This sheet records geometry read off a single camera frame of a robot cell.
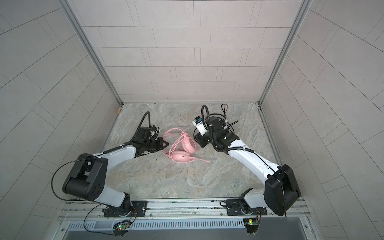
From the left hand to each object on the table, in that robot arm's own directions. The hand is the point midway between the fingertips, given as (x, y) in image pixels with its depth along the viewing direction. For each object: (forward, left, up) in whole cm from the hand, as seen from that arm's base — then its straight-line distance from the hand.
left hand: (171, 141), depth 89 cm
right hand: (-2, -15, +10) cm, 18 cm away
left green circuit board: (-41, +17, -2) cm, 45 cm away
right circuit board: (-40, -41, -6) cm, 58 cm away
